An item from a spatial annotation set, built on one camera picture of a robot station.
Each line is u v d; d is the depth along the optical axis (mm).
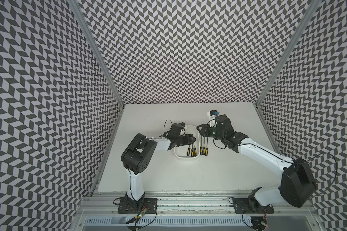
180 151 915
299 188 422
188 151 911
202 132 764
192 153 906
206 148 939
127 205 666
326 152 657
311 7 678
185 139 864
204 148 937
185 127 909
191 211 722
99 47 889
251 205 652
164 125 863
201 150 915
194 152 911
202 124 737
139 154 510
